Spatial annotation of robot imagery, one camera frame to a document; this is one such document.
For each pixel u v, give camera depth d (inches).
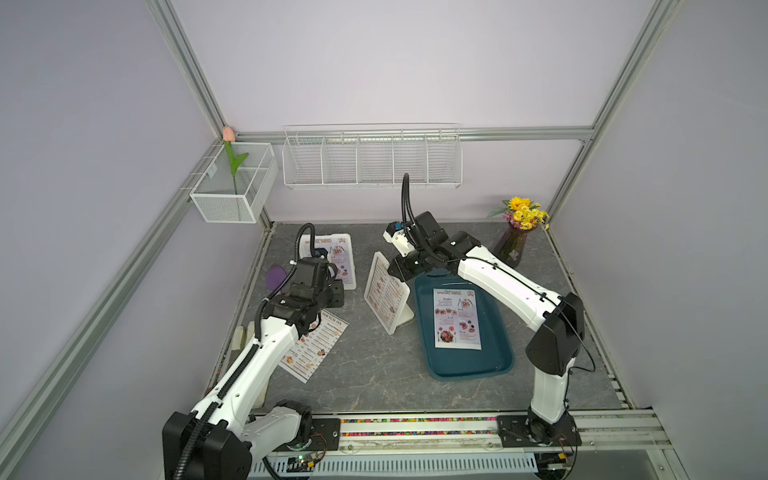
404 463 27.9
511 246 38.8
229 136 35.2
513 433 28.9
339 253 36.1
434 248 23.8
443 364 32.8
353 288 39.4
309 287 23.1
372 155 38.2
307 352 34.3
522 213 35.0
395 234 28.5
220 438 14.7
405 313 36.9
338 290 28.5
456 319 36.9
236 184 34.9
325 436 28.8
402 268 28.3
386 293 34.2
